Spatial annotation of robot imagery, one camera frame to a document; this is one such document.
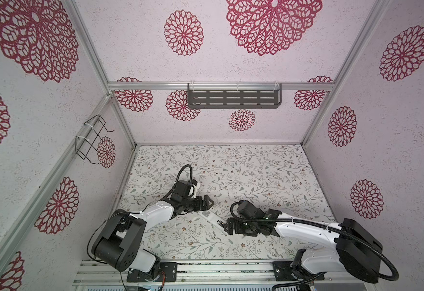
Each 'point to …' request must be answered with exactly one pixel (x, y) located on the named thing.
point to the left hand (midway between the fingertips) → (206, 206)
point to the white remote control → (214, 219)
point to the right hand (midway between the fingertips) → (230, 228)
